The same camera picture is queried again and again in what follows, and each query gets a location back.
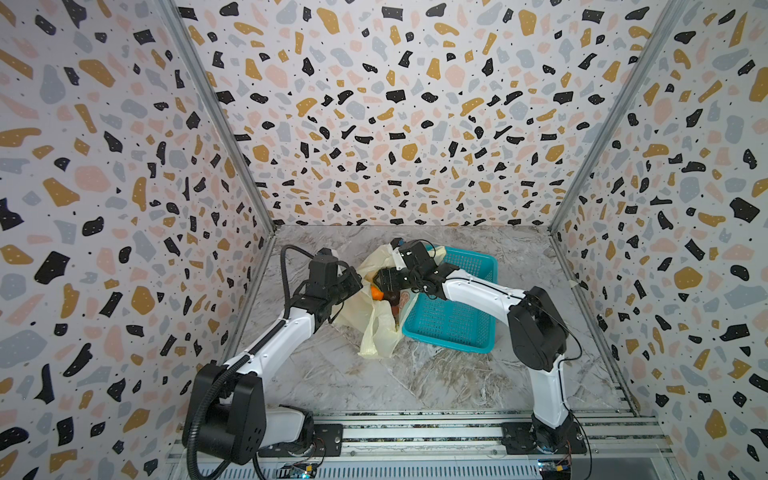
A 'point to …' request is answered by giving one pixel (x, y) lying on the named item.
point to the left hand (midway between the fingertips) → (363, 270)
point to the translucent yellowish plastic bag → (371, 318)
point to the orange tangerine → (377, 295)
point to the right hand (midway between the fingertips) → (377, 273)
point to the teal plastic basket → (449, 323)
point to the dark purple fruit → (392, 296)
